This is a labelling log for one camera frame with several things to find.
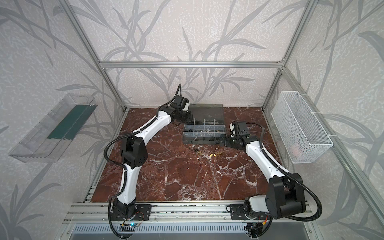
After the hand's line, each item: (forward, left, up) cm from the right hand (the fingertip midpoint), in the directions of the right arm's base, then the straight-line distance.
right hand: (226, 136), depth 88 cm
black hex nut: (-2, +19, -13) cm, 23 cm away
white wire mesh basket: (-12, -28, +22) cm, 38 cm away
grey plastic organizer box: (+19, +10, -13) cm, 25 cm away
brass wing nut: (-4, +16, -13) cm, 21 cm away
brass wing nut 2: (-6, +7, -12) cm, 15 cm away
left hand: (+15, +19, +4) cm, 25 cm away
